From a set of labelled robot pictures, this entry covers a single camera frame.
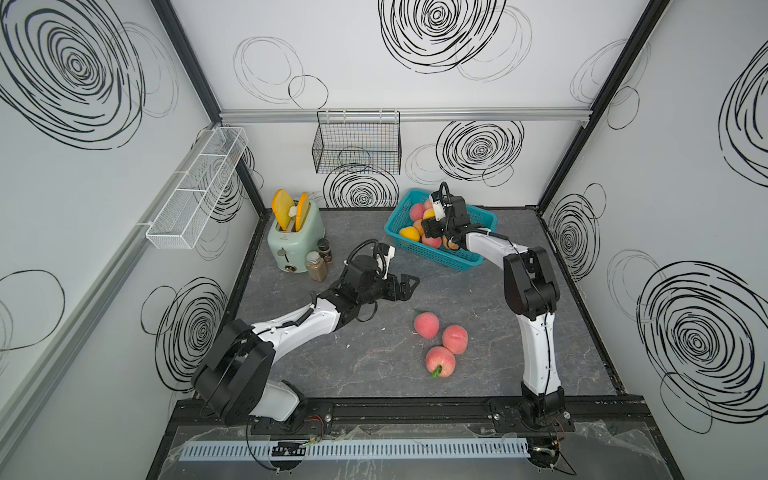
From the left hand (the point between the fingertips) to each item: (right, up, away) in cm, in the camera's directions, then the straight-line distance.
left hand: (407, 280), depth 82 cm
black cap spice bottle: (-26, +8, +15) cm, 31 cm away
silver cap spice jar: (-28, +3, +12) cm, 31 cm away
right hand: (+12, +19, +22) cm, 31 cm away
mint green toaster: (-36, +8, +10) cm, 38 cm away
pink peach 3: (+8, -19, -5) cm, 22 cm away
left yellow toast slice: (-39, +22, +11) cm, 46 cm away
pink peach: (+5, -13, +2) cm, 14 cm away
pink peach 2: (+13, -16, -2) cm, 20 cm away
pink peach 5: (+10, +10, +19) cm, 24 cm away
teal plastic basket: (+17, +5, +10) cm, 20 cm away
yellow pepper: (+2, +14, +23) cm, 27 cm away
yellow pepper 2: (+9, +20, +19) cm, 29 cm away
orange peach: (+5, +16, +23) cm, 29 cm away
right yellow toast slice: (-32, +20, +8) cm, 39 cm away
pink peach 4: (+5, +22, +29) cm, 37 cm away
